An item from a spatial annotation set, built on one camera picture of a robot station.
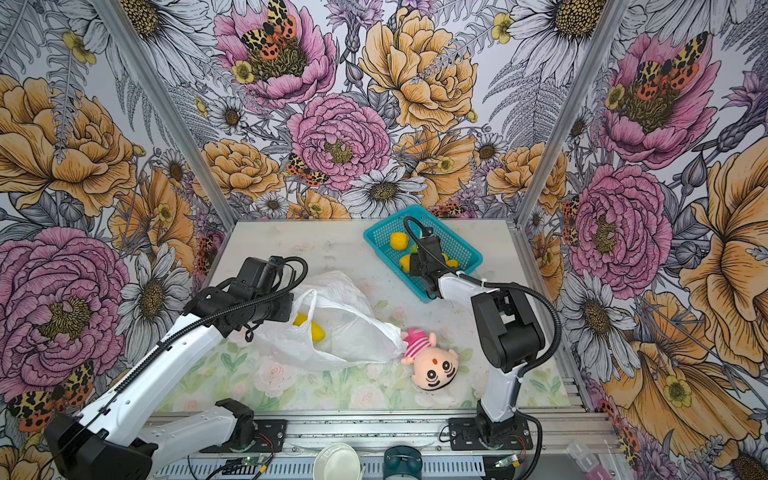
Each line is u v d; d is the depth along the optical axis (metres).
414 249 0.79
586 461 0.70
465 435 0.74
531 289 0.49
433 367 0.78
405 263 1.02
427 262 0.77
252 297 0.57
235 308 0.50
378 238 1.09
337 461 0.70
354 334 0.92
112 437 0.38
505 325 0.51
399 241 1.08
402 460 0.64
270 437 0.73
